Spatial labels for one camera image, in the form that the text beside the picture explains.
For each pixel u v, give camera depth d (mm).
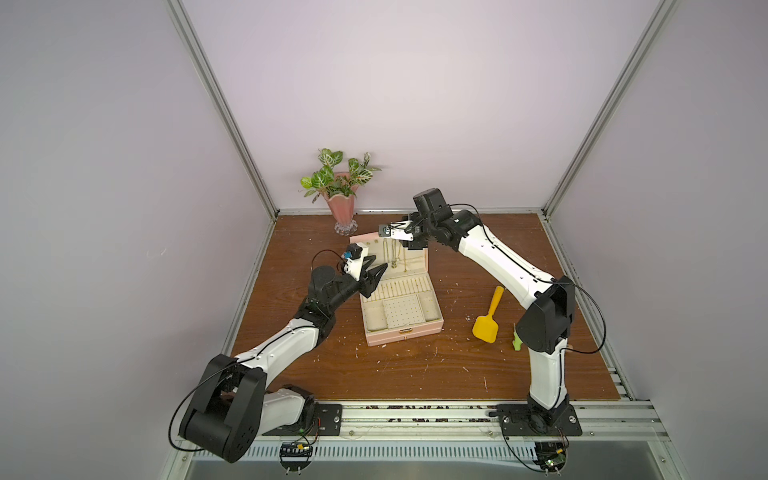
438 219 632
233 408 411
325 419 746
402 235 724
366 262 796
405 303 873
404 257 901
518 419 723
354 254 677
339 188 1011
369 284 713
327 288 634
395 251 891
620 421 742
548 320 535
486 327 879
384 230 711
